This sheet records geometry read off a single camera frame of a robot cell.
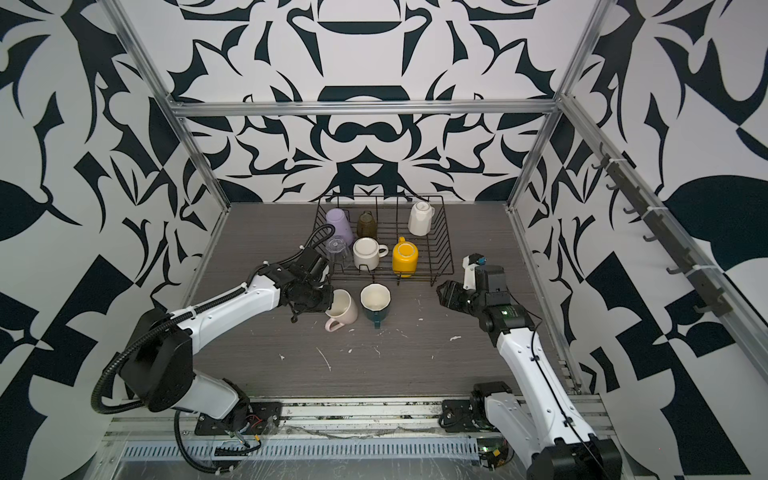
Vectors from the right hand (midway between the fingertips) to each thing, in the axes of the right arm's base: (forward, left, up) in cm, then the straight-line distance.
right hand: (448, 288), depth 80 cm
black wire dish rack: (+27, +19, -11) cm, 35 cm away
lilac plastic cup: (+26, +32, 0) cm, 41 cm away
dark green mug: (+1, +20, -8) cm, 22 cm away
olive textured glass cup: (+29, +23, -8) cm, 38 cm away
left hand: (0, +31, -6) cm, 32 cm away
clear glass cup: (+16, +31, -5) cm, 36 cm away
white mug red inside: (+16, +22, -5) cm, 28 cm away
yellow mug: (+13, +11, -4) cm, 17 cm away
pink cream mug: (-4, +28, -4) cm, 29 cm away
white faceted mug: (+29, +5, -6) cm, 30 cm away
